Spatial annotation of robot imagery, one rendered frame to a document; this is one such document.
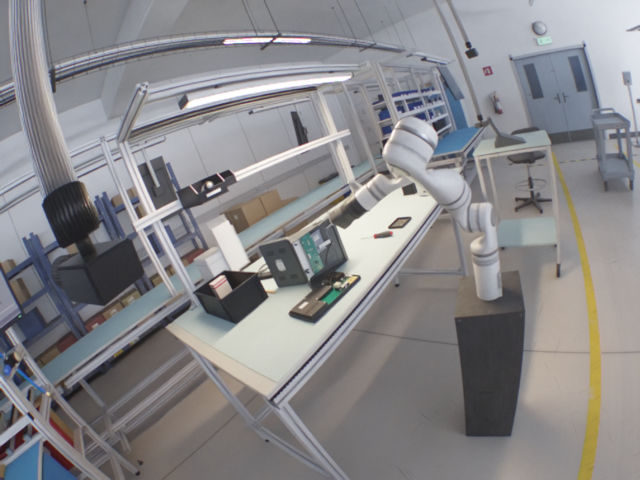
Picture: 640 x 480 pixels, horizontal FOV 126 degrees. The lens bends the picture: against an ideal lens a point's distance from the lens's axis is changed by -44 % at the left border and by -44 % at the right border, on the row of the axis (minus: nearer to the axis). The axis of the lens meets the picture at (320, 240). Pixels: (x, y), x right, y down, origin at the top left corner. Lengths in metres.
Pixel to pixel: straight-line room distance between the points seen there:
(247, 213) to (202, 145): 1.77
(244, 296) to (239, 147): 5.01
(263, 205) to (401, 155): 4.30
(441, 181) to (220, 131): 5.44
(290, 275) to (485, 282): 0.74
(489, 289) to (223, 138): 5.44
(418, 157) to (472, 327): 0.65
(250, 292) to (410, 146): 0.86
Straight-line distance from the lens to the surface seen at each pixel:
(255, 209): 4.66
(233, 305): 1.14
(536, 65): 7.35
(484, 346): 1.10
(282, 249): 1.15
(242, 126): 6.21
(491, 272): 0.99
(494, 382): 1.26
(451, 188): 0.68
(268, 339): 0.96
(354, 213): 0.92
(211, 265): 1.42
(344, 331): 0.96
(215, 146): 5.73
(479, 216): 0.90
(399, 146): 0.56
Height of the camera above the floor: 1.50
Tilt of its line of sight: 18 degrees down
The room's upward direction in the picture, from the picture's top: 22 degrees counter-clockwise
